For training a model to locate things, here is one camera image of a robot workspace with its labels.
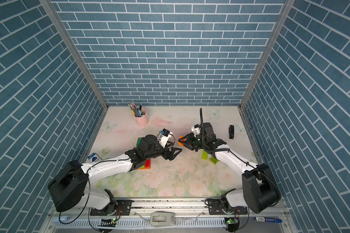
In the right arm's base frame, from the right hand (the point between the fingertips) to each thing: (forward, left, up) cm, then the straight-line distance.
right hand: (180, 141), depth 81 cm
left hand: (-4, 0, -1) cm, 4 cm away
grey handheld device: (-35, +6, -14) cm, 38 cm away
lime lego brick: (+1, -15, -15) cm, 22 cm away
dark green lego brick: (+6, +29, -13) cm, 33 cm away
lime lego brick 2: (-3, -21, -15) cm, 26 cm away
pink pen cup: (+22, +30, -11) cm, 39 cm away
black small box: (+19, -34, -13) cm, 41 cm away
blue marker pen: (-31, -41, -15) cm, 54 cm away
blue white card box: (-7, +55, -15) cm, 58 cm away
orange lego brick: (-1, 0, -1) cm, 2 cm away
